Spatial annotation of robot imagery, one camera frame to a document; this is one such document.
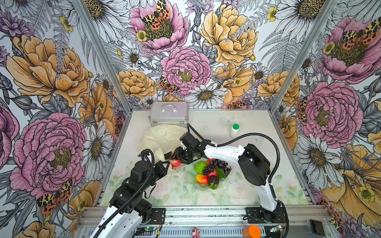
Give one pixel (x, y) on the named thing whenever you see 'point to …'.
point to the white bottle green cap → (234, 130)
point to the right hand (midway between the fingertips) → (175, 163)
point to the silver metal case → (169, 113)
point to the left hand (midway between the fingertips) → (170, 167)
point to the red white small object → (196, 232)
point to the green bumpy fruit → (200, 166)
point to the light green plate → (207, 174)
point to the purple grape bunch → (215, 162)
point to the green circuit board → (274, 229)
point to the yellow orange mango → (202, 179)
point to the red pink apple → (175, 163)
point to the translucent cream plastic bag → (161, 139)
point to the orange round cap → (251, 231)
